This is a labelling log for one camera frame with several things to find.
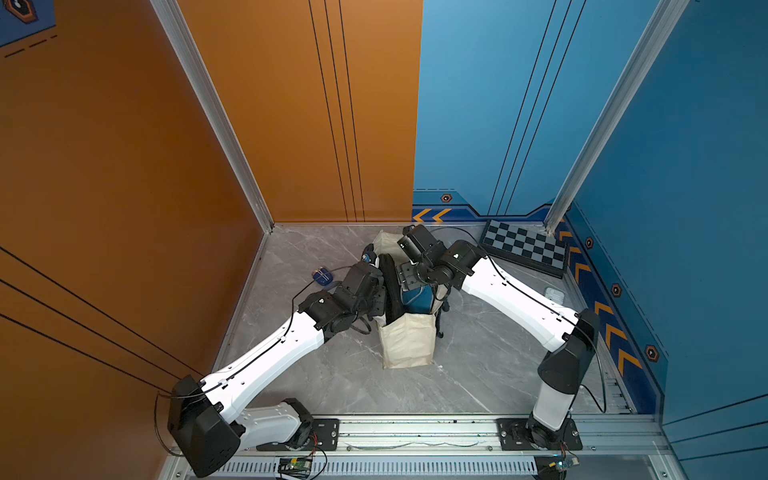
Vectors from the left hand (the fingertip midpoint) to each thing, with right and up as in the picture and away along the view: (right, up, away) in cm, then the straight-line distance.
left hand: (381, 288), depth 78 cm
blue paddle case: (+10, -5, +9) cm, 15 cm away
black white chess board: (+52, +12, +31) cm, 62 cm away
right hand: (+8, +4, +1) cm, 9 cm away
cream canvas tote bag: (+8, -13, -4) cm, 15 cm away
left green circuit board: (-19, -42, -7) cm, 47 cm away
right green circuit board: (+43, -40, -9) cm, 60 cm away
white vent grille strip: (+24, -41, -9) cm, 48 cm away
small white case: (+58, -5, +21) cm, 62 cm away
